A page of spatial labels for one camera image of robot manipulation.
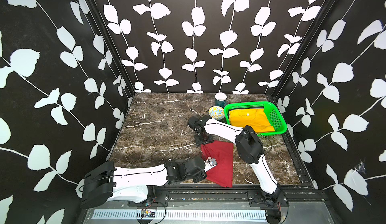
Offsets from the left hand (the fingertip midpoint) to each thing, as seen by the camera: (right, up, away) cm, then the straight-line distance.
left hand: (207, 165), depth 77 cm
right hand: (-3, +9, +17) cm, 19 cm away
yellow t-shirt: (+37, +23, +27) cm, 52 cm away
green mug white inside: (+12, +36, +27) cm, 47 cm away
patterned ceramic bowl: (+9, +27, +31) cm, 42 cm away
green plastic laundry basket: (+48, +26, +27) cm, 61 cm away
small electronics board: (-30, -21, -6) cm, 37 cm away
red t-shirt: (+9, -6, +4) cm, 12 cm away
